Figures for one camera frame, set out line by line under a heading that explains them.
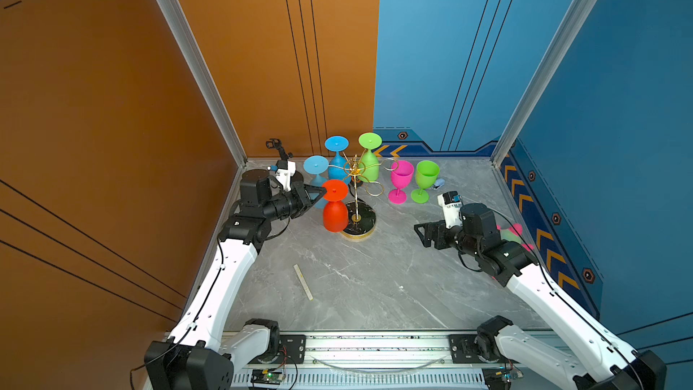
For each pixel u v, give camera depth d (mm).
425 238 685
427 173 948
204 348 382
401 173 970
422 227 698
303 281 851
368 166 905
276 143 987
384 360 730
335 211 779
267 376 706
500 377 700
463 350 724
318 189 702
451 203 663
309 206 643
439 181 1104
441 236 668
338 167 791
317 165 784
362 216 998
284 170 668
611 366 383
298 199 625
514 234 908
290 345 747
